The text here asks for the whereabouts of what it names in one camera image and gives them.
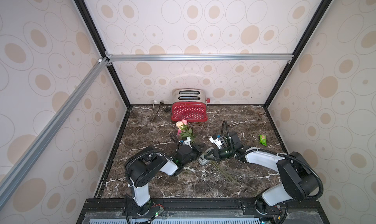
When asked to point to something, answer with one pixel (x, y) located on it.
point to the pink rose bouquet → (185, 131)
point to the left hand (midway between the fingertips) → (211, 145)
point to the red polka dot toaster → (189, 104)
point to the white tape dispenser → (202, 160)
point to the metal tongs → (152, 118)
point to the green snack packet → (263, 140)
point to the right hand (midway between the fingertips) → (210, 156)
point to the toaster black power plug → (168, 109)
